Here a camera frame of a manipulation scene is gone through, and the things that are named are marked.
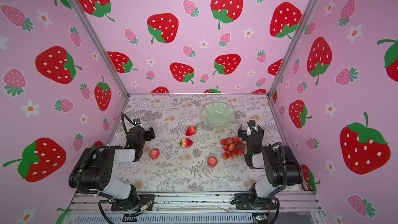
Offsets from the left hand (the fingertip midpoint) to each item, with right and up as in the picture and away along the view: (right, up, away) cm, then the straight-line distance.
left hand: (144, 128), depth 95 cm
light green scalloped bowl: (+48, +8, +13) cm, 50 cm away
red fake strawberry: (+29, -2, +3) cm, 29 cm away
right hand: (+66, +2, -4) cm, 66 cm away
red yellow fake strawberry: (+27, -9, -4) cm, 28 cm away
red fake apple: (+10, -14, -9) cm, 19 cm away
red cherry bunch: (+55, -10, -7) cm, 56 cm away
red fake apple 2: (+42, -17, -11) cm, 47 cm away
